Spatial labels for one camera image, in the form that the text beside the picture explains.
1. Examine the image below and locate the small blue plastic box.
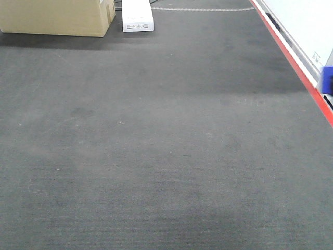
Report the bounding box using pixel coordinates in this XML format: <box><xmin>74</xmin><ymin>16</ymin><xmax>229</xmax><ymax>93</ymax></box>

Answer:
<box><xmin>320</xmin><ymin>66</ymin><xmax>333</xmax><ymax>95</ymax></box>

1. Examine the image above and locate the conveyor with dark grey belt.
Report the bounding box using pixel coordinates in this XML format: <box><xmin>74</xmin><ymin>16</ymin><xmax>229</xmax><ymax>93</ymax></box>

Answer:
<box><xmin>0</xmin><ymin>0</ymin><xmax>333</xmax><ymax>250</ymax></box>

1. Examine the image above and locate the long white carton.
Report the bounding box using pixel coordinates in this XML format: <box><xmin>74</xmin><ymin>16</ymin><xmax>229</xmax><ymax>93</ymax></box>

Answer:
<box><xmin>121</xmin><ymin>0</ymin><xmax>155</xmax><ymax>33</ymax></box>

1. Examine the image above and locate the large cardboard box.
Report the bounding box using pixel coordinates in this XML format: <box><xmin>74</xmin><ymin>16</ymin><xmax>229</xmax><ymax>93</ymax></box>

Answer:
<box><xmin>0</xmin><ymin>0</ymin><xmax>117</xmax><ymax>38</ymax></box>

